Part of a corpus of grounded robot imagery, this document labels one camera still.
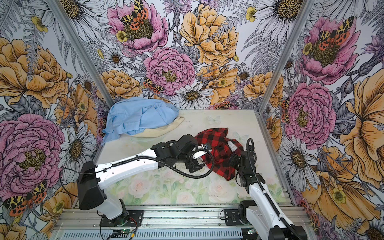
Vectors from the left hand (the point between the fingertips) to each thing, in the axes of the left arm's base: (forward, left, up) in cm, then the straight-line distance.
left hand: (195, 158), depth 76 cm
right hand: (+3, -21, -10) cm, 23 cm away
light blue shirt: (+41, +50, -13) cm, 66 cm away
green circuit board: (-28, +34, -18) cm, 48 cm away
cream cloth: (+30, +26, -16) cm, 43 cm away
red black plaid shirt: (+11, -16, -10) cm, 22 cm away
